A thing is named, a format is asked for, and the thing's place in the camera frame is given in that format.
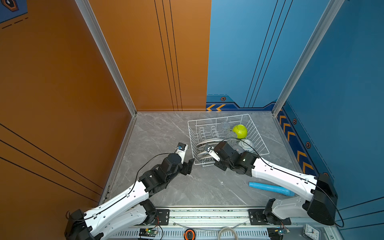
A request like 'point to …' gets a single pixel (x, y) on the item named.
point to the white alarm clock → (311, 233)
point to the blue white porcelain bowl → (247, 146)
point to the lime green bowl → (241, 131)
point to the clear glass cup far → (224, 126)
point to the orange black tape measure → (189, 234)
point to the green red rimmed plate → (210, 142)
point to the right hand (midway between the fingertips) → (216, 154)
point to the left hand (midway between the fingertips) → (188, 156)
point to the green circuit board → (147, 232)
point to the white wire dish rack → (204, 129)
